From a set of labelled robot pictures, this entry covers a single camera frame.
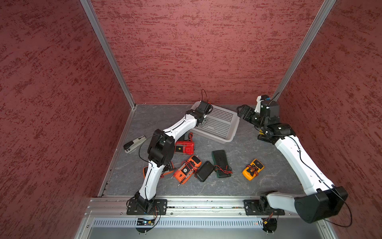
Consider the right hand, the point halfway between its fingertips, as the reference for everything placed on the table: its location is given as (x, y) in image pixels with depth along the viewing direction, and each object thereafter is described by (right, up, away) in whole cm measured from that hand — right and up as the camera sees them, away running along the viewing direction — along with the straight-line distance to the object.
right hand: (241, 113), depth 77 cm
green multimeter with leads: (-9, -31, +6) cm, 33 cm away
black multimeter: (-20, -33, +6) cm, 39 cm away
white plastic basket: (-5, -8, +30) cm, 31 cm away
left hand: (-23, -3, +20) cm, 31 cm away
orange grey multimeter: (-41, -32, +8) cm, 52 cm away
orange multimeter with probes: (-29, -32, +6) cm, 44 cm away
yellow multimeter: (+8, -33, +7) cm, 34 cm away
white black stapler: (-66, -20, +16) cm, 71 cm away
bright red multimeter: (-31, -20, +13) cm, 40 cm away
